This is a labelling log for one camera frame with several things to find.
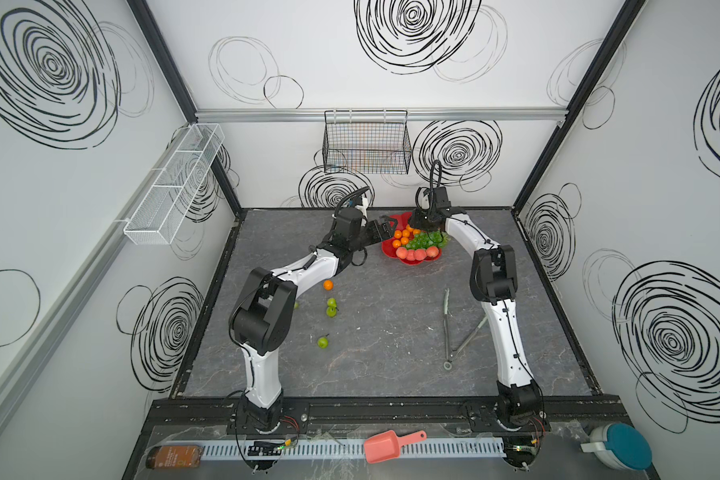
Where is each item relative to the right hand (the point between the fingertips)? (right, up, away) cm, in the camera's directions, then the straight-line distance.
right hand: (413, 217), depth 110 cm
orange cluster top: (-2, -4, -1) cm, 4 cm away
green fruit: (-30, -37, -26) cm, 54 cm away
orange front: (-3, -6, -1) cm, 7 cm away
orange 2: (-30, -23, -14) cm, 40 cm away
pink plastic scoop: (-13, -56, -41) cm, 71 cm away
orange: (-6, -6, -1) cm, 9 cm away
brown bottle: (-61, -56, -45) cm, 94 cm away
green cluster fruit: (-28, -30, -21) cm, 46 cm away
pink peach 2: (+1, -13, -11) cm, 17 cm away
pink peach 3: (+5, -12, -10) cm, 16 cm away
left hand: (-10, -3, -21) cm, 24 cm away
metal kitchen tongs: (+5, -43, -28) cm, 51 cm away
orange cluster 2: (-7, -10, -4) cm, 13 cm away
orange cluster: (+1, -5, -2) cm, 6 cm away
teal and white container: (+37, -52, -46) cm, 79 cm away
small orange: (-4, -8, -2) cm, 9 cm away
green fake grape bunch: (+3, -8, -8) cm, 12 cm away
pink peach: (-5, -12, -8) cm, 16 cm away
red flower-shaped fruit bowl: (-10, -12, -7) cm, 17 cm away
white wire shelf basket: (-69, 0, -35) cm, 78 cm away
